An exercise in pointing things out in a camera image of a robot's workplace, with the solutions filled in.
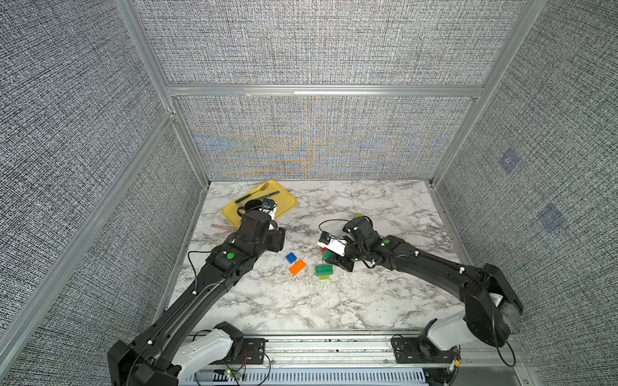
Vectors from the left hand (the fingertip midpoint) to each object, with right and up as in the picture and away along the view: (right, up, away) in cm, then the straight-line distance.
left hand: (279, 225), depth 75 cm
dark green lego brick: (+15, -17, +10) cm, 24 cm away
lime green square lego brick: (+15, -21, +15) cm, 30 cm away
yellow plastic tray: (-9, +13, +41) cm, 44 cm away
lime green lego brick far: (+32, +2, +32) cm, 45 cm away
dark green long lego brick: (+15, -10, +1) cm, 18 cm away
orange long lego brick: (+5, -18, +17) cm, 25 cm away
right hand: (+17, -8, +7) cm, 20 cm away
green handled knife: (-10, +11, +38) cm, 41 cm away
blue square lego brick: (+2, -14, +18) cm, 23 cm away
